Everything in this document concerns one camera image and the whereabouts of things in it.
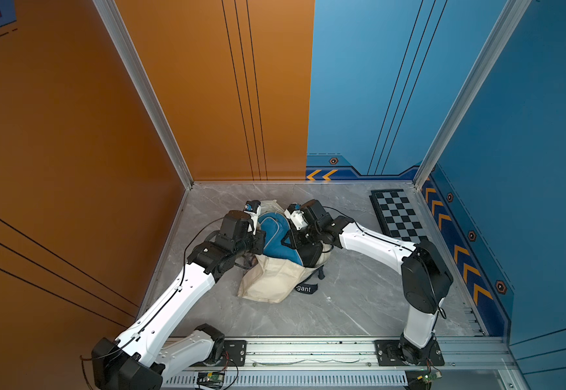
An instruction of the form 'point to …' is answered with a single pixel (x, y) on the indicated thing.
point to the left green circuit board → (215, 376)
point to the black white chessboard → (398, 215)
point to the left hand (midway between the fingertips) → (263, 229)
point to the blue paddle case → (277, 226)
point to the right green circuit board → (429, 377)
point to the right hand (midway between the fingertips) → (285, 240)
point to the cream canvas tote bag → (268, 279)
